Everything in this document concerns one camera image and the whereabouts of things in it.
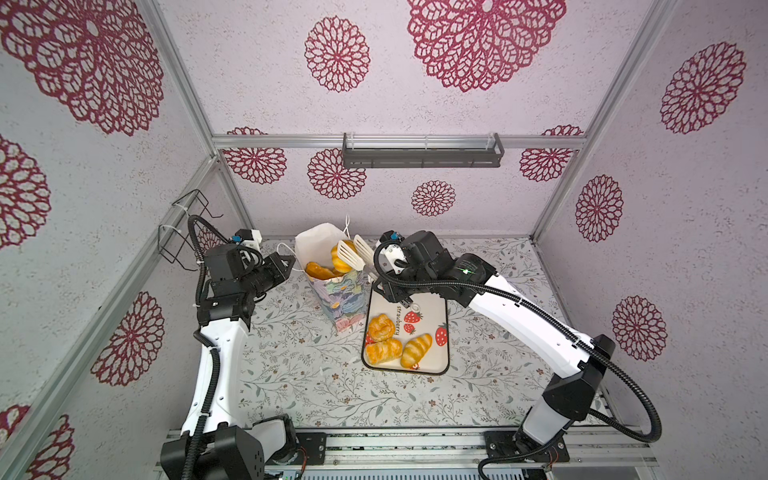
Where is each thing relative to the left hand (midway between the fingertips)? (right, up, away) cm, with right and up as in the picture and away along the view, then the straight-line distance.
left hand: (294, 263), depth 75 cm
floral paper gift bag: (+11, -9, +8) cm, 16 cm away
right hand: (+22, -3, -5) cm, 22 cm away
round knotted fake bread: (+22, -19, +15) cm, 33 cm away
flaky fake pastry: (+23, -25, +11) cm, 36 cm away
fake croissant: (+32, -25, +12) cm, 43 cm away
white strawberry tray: (+37, -16, +22) cm, 46 cm away
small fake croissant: (+12, 0, -1) cm, 12 cm away
